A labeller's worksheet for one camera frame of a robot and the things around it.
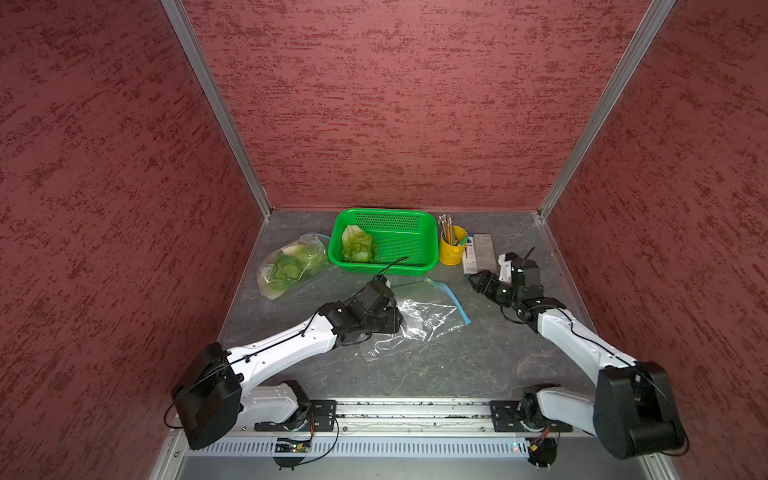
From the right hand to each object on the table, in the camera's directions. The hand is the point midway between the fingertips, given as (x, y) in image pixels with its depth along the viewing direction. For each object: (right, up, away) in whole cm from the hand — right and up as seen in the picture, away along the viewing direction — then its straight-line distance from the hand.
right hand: (473, 285), depth 88 cm
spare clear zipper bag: (-14, -7, -4) cm, 16 cm away
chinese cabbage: (-36, +12, +9) cm, 39 cm away
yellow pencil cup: (-4, +9, +11) cm, 14 cm away
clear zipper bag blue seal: (-48, +13, +8) cm, 50 cm away
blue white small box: (+3, +5, +16) cm, 17 cm away
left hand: (-24, -10, -8) cm, 27 cm away
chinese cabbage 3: (-57, +4, +1) cm, 58 cm away
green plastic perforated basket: (-23, +16, +24) cm, 37 cm away
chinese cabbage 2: (-50, +8, +2) cm, 50 cm away
